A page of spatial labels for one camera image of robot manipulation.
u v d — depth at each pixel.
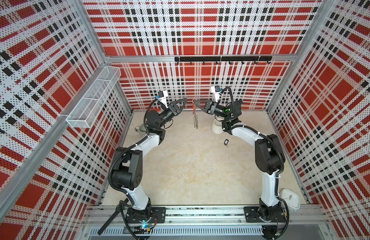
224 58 0.88
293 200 0.76
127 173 0.48
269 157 0.54
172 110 0.69
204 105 0.75
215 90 0.72
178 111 0.71
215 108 0.71
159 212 0.75
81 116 0.68
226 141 1.02
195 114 0.74
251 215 0.73
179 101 0.74
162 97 0.72
